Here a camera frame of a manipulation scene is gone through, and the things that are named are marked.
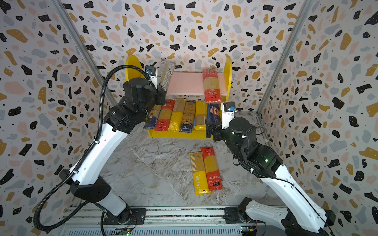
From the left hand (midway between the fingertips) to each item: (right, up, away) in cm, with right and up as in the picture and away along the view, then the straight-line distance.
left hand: (158, 81), depth 61 cm
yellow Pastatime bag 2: (+18, -9, +39) cm, 44 cm away
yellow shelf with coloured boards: (+13, +2, +55) cm, 57 cm away
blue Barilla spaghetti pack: (+27, -10, +37) cm, 46 cm away
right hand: (+23, -15, -3) cm, 27 cm away
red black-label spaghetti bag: (-6, -15, +31) cm, 35 cm away
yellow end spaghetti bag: (+18, -51, +23) cm, 59 cm away
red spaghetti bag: (+24, -44, +27) cm, 57 cm away
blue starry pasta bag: (+10, -17, +32) cm, 37 cm away
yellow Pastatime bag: (+3, -4, +42) cm, 43 cm away
